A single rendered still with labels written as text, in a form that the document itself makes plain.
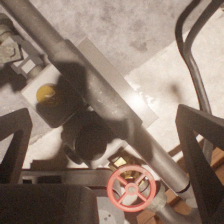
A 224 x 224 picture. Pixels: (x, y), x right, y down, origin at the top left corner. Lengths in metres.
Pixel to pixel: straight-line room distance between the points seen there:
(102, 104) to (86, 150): 0.10
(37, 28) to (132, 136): 0.15
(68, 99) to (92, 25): 0.54
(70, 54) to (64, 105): 0.13
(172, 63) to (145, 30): 0.17
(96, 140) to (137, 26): 0.62
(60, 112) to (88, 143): 0.08
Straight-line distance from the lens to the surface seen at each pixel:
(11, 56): 0.34
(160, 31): 0.83
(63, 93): 0.31
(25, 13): 0.24
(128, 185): 0.30
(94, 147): 0.28
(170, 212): 0.40
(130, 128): 0.21
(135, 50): 0.80
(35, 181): 0.71
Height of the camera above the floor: 0.77
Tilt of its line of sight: 85 degrees down
